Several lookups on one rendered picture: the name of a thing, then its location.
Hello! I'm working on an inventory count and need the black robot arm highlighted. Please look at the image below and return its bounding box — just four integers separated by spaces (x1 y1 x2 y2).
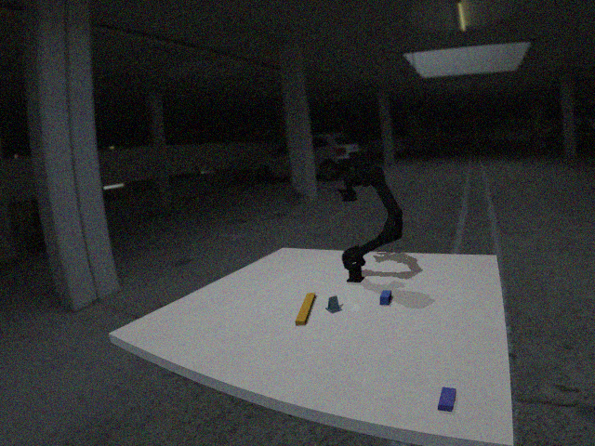
341 151 403 282

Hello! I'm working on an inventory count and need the yellow bar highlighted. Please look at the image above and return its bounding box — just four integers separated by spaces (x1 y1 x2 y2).
296 294 316 325

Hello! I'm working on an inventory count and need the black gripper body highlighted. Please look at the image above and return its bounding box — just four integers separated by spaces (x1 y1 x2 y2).
337 159 357 202

